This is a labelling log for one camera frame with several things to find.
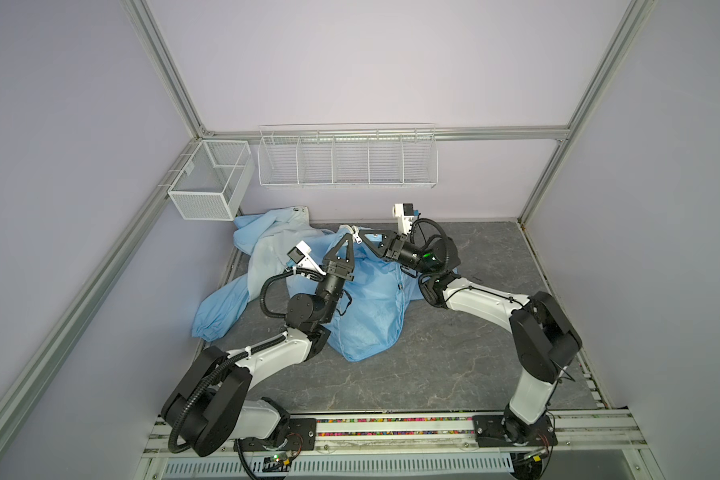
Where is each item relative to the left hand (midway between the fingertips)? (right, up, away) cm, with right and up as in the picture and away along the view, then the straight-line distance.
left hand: (357, 239), depth 67 cm
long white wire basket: (+12, +31, +36) cm, 49 cm away
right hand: (0, 0, 0) cm, 0 cm away
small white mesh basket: (-49, +20, +29) cm, 60 cm away
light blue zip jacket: (0, -24, +27) cm, 36 cm away
